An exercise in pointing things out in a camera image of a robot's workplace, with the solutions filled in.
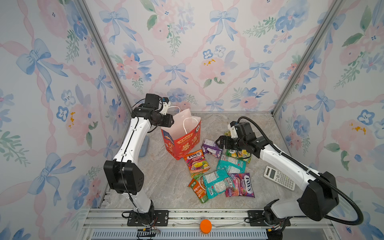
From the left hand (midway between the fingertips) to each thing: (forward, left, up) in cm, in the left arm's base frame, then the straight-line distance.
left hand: (170, 119), depth 82 cm
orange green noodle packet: (-28, -16, -24) cm, 40 cm away
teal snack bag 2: (-27, -26, -22) cm, 43 cm away
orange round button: (-47, -19, -18) cm, 54 cm away
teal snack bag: (-16, -36, -22) cm, 45 cm away
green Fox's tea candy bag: (-8, -43, -23) cm, 49 cm away
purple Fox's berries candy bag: (-28, -40, -23) cm, 54 cm away
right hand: (-9, -28, -8) cm, 31 cm away
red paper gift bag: (-11, -7, -1) cm, 13 cm away
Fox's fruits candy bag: (-15, -15, -22) cm, 31 cm away
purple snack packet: (-4, -23, -21) cm, 31 cm away
